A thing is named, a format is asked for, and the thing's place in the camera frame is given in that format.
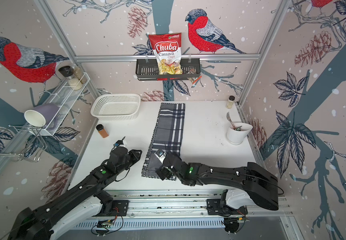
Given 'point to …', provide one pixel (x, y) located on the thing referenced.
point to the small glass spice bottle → (230, 102)
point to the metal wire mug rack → (21, 142)
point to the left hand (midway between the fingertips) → (144, 149)
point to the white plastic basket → (115, 107)
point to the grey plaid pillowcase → (168, 136)
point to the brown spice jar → (102, 131)
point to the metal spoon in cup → (228, 118)
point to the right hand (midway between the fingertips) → (162, 161)
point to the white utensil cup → (236, 133)
